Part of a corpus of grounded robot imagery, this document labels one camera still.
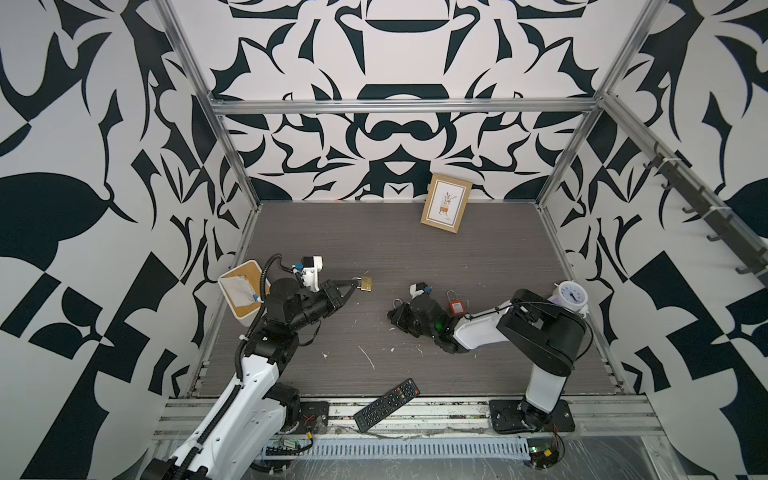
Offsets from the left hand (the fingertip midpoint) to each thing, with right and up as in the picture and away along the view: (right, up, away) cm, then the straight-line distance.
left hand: (359, 279), depth 72 cm
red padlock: (+28, -11, +19) cm, 35 cm away
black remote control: (+5, -32, +2) cm, 32 cm away
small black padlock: (+10, -11, +16) cm, 22 cm away
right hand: (+6, -13, +16) cm, 22 cm away
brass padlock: (+2, -1, +2) cm, 3 cm away
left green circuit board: (-18, -41, 0) cm, 45 cm away
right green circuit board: (+43, -40, -1) cm, 59 cm away
